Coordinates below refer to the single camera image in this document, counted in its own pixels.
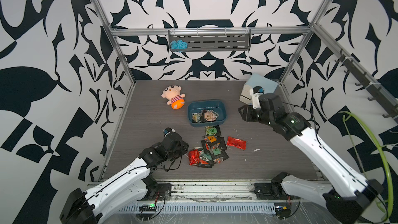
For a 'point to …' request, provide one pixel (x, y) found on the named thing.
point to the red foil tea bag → (194, 157)
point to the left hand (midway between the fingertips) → (187, 143)
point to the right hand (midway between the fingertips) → (239, 107)
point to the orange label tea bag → (210, 138)
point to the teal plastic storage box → (218, 106)
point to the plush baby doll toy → (172, 93)
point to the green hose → (382, 150)
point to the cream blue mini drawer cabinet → (255, 85)
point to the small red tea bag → (238, 143)
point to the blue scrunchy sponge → (179, 44)
